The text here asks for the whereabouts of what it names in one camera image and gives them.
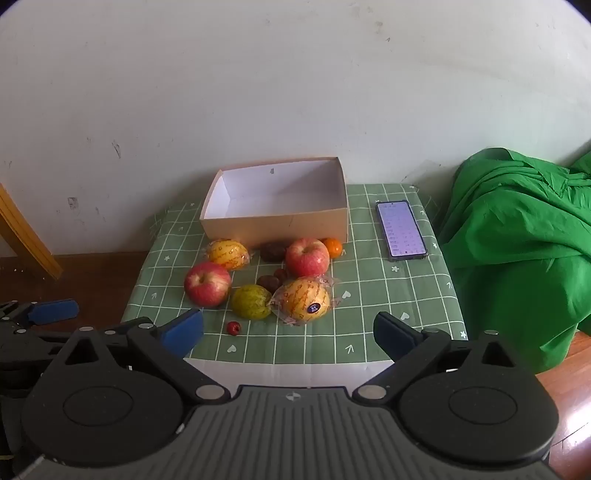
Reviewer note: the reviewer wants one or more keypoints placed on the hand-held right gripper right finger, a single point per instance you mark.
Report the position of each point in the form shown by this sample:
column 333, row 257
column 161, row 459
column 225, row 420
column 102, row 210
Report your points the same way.
column 392, row 337

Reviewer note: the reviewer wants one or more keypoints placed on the green checked tablecloth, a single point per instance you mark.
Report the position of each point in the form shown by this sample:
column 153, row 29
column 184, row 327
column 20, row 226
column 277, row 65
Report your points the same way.
column 369, row 286

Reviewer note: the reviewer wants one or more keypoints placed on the dark brown date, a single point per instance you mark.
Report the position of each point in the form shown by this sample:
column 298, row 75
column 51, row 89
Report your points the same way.
column 282, row 273
column 266, row 283
column 273, row 252

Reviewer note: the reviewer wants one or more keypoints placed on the red apple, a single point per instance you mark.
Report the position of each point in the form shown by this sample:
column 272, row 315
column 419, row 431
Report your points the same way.
column 307, row 258
column 207, row 285

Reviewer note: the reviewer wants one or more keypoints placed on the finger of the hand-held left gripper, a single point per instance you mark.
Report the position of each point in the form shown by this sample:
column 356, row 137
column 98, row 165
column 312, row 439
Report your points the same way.
column 53, row 310

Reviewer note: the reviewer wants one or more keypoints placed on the green cloth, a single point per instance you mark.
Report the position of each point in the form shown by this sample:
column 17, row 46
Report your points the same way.
column 508, row 258

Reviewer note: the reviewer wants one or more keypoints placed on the small red cherry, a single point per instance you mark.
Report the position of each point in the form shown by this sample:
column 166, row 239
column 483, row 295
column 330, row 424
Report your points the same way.
column 233, row 327

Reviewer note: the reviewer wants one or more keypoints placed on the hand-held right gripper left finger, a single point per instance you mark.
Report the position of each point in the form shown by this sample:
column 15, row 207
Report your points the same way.
column 184, row 332

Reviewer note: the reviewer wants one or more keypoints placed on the brown cardboard box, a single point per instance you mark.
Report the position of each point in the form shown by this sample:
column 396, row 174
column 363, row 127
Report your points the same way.
column 277, row 226

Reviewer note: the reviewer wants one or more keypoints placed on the green pear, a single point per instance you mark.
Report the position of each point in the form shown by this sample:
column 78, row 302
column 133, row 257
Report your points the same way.
column 249, row 302

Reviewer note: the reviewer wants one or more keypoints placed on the small orange mandarin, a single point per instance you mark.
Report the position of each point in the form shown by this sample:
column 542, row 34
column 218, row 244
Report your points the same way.
column 333, row 248

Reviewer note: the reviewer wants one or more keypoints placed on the plastic-wrapped yellow orange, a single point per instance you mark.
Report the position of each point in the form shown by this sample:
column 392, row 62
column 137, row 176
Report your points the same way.
column 227, row 254
column 300, row 302

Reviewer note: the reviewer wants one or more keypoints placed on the smartphone with lit screen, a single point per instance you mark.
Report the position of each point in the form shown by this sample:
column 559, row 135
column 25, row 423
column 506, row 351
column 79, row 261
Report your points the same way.
column 400, row 229

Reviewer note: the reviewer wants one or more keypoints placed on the yellow wooden frame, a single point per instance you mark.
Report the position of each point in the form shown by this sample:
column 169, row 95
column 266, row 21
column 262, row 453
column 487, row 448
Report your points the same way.
column 25, row 235

